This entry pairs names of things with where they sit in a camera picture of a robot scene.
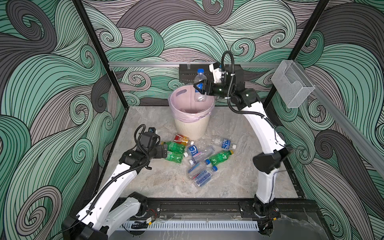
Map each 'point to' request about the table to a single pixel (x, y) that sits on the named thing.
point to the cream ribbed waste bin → (195, 131)
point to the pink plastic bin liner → (185, 108)
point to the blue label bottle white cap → (195, 150)
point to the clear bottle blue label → (224, 143)
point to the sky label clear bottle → (205, 176)
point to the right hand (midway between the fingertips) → (199, 85)
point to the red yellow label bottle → (183, 140)
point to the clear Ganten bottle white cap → (209, 151)
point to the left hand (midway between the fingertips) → (158, 146)
